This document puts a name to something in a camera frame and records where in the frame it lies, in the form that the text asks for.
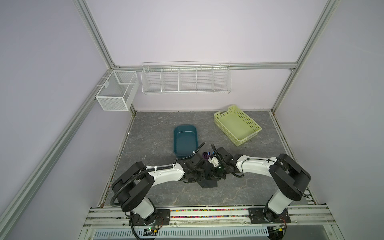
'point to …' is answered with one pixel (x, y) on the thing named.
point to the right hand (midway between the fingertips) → (206, 180)
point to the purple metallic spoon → (205, 155)
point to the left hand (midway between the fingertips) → (204, 179)
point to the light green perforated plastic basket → (236, 125)
